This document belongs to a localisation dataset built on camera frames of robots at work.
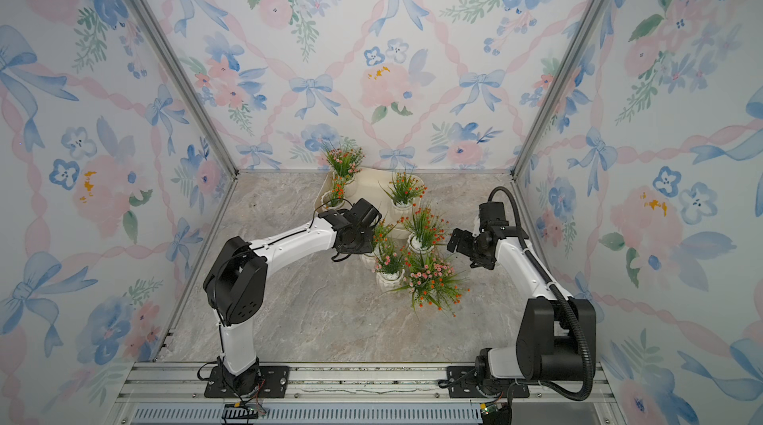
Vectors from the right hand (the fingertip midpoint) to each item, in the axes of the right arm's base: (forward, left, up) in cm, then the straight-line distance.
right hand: (463, 236), depth 91 cm
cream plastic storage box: (+28, +30, -7) cm, 42 cm away
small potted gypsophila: (-12, +23, +3) cm, 26 cm away
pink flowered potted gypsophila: (+25, +38, +6) cm, 47 cm away
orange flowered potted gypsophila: (+14, +41, +1) cm, 44 cm away
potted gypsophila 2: (-1, +25, +4) cm, 25 cm away
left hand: (-2, +29, -2) cm, 29 cm away
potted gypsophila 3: (0, +11, +3) cm, 12 cm away
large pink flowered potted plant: (-18, +11, +6) cm, 22 cm away
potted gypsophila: (+15, +18, +4) cm, 24 cm away
